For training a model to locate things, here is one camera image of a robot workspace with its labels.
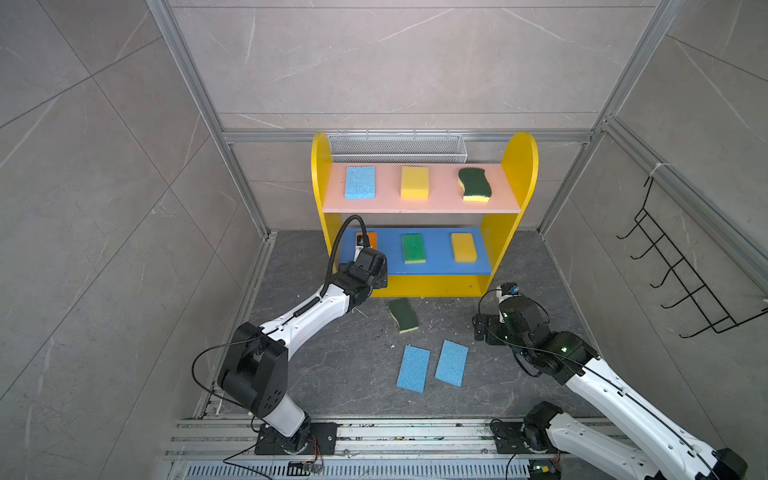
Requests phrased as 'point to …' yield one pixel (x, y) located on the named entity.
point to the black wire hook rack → (717, 317)
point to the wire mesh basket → (397, 148)
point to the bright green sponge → (414, 248)
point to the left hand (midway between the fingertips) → (370, 264)
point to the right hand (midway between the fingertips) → (491, 319)
